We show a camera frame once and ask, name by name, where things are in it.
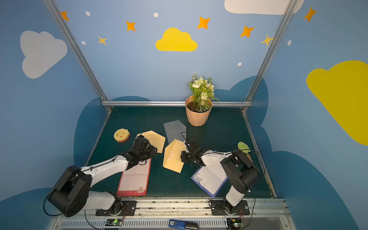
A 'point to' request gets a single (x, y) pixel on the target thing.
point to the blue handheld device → (182, 224)
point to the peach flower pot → (198, 109)
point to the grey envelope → (175, 129)
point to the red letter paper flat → (134, 180)
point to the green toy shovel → (244, 148)
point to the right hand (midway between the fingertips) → (183, 155)
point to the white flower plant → (203, 91)
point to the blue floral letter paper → (210, 178)
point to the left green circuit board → (114, 222)
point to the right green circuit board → (235, 223)
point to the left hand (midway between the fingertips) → (159, 150)
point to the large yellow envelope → (155, 140)
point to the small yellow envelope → (172, 158)
